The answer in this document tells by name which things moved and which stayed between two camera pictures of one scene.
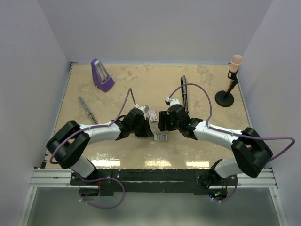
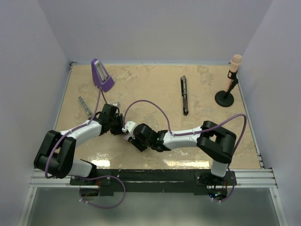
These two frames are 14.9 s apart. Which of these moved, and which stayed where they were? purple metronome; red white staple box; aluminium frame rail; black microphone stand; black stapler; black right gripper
Moved: red white staple box; black right gripper
Stayed: black microphone stand; aluminium frame rail; black stapler; purple metronome
